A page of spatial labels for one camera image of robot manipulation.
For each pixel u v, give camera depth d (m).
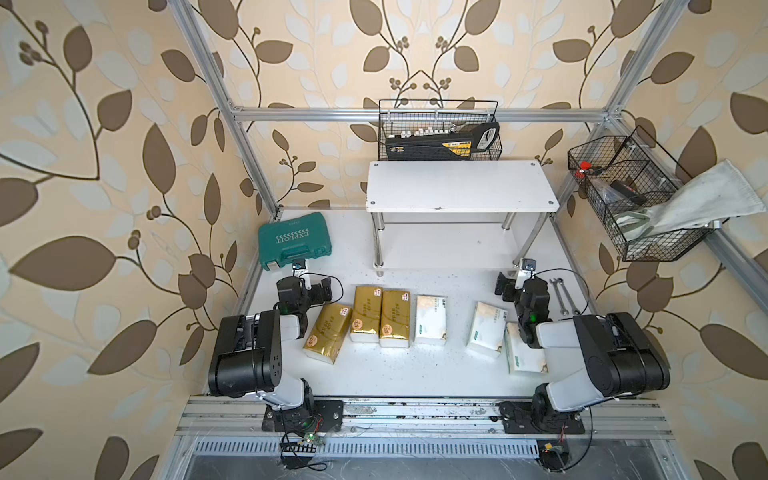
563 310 0.93
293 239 1.05
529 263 0.80
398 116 0.91
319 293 0.85
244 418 0.76
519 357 0.79
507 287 0.85
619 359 0.44
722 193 0.58
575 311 0.92
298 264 0.83
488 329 0.85
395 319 0.85
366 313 0.85
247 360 0.45
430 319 0.87
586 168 0.84
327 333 0.82
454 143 0.81
